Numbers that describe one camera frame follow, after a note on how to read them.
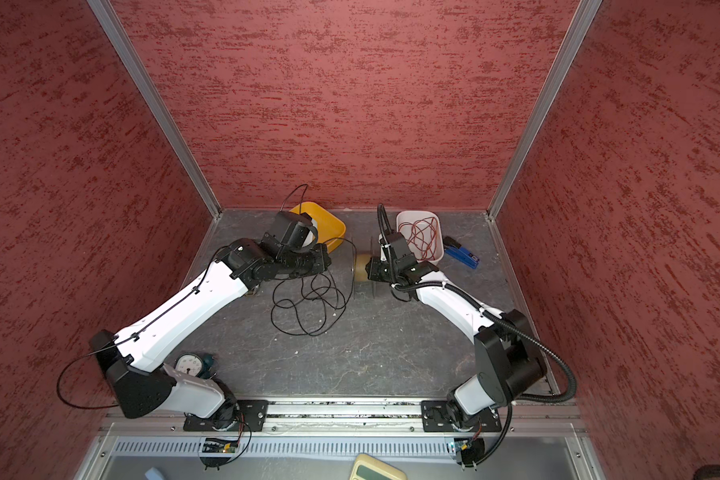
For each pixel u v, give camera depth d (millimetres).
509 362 433
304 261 609
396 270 654
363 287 976
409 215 1151
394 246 656
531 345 444
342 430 728
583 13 709
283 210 1240
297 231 544
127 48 769
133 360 396
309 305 947
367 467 658
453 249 1057
